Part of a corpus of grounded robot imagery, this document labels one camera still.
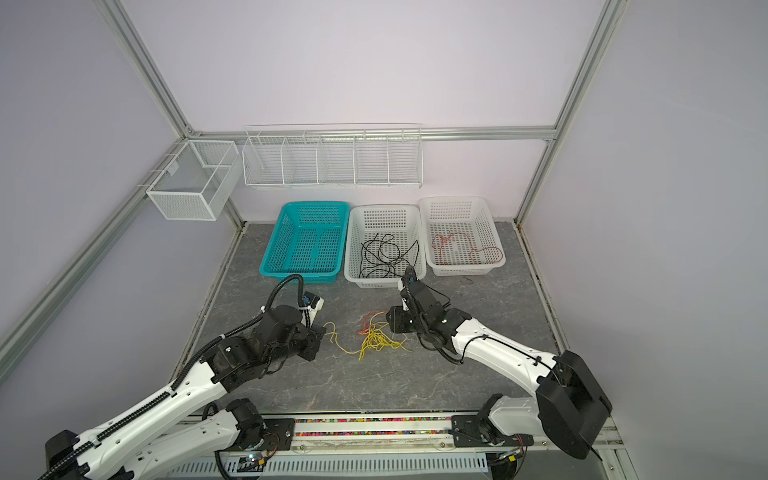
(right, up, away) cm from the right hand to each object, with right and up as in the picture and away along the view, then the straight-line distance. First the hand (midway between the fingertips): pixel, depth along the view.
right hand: (391, 317), depth 82 cm
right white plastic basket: (+27, +25, +33) cm, 49 cm away
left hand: (-18, -3, -7) cm, 19 cm away
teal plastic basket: (-33, +23, +33) cm, 52 cm away
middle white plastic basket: (+3, +31, +33) cm, 45 cm away
